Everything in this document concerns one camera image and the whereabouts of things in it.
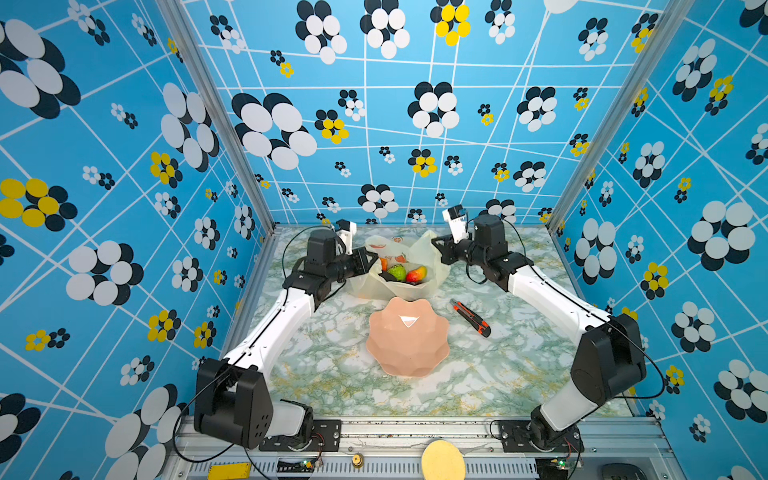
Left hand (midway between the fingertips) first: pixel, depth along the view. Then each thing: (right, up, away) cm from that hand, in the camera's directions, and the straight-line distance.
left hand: (380, 256), depth 79 cm
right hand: (+16, +4, +5) cm, 17 cm away
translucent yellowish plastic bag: (0, -8, +4) cm, 9 cm away
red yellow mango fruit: (+12, -7, +22) cm, 26 cm away
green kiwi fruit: (+6, -5, +20) cm, 21 cm away
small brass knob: (-5, -47, -11) cm, 49 cm away
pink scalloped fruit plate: (+8, -25, +10) cm, 28 cm away
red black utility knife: (+31, -22, +12) cm, 39 cm away
